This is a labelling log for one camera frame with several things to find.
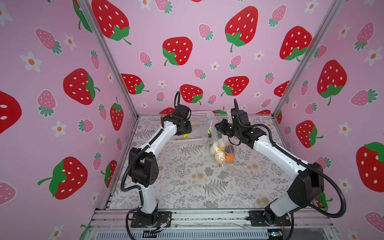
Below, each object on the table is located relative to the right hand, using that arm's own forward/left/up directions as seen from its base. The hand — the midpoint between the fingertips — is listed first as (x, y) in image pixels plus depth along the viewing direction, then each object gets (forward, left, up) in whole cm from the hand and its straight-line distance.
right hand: (213, 124), depth 80 cm
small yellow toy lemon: (-3, +15, -8) cm, 18 cm away
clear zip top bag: (-3, -5, -10) cm, 11 cm away
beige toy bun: (-8, -6, -21) cm, 23 cm away
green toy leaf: (+1, +2, -9) cm, 9 cm away
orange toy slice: (-7, -12, -21) cm, 25 cm away
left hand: (+3, +15, -9) cm, 18 cm away
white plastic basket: (+25, +12, -22) cm, 36 cm away
